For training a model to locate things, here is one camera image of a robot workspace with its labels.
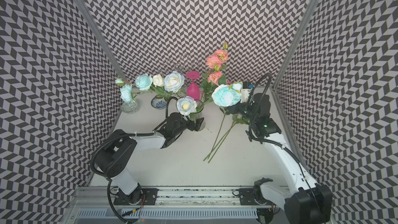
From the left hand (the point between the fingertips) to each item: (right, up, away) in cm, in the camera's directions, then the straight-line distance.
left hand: (197, 116), depth 90 cm
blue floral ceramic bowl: (-29, +8, +19) cm, 35 cm away
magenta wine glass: (-2, +15, -5) cm, 16 cm away
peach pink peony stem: (+25, -3, +9) cm, 26 cm away
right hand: (+13, +9, -18) cm, 24 cm away
